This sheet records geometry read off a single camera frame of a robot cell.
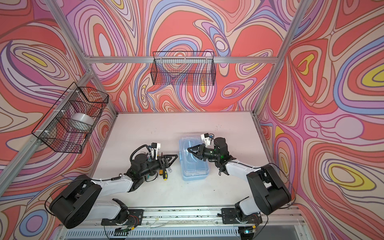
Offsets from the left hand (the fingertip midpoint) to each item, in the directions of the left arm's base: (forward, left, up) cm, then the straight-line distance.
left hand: (176, 158), depth 80 cm
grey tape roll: (+9, +44, +20) cm, 49 cm away
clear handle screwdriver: (-1, +5, -12) cm, 13 cm away
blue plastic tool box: (-3, -9, -7) cm, 12 cm away
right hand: (+2, -7, +1) cm, 8 cm away
